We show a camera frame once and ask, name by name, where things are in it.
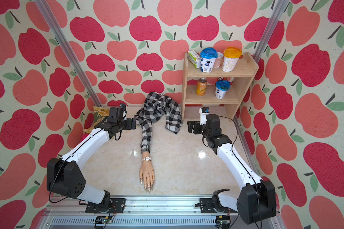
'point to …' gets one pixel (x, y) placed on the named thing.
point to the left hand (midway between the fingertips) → (130, 122)
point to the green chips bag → (99, 113)
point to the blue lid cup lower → (222, 86)
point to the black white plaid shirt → (157, 106)
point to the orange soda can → (201, 87)
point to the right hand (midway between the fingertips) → (196, 124)
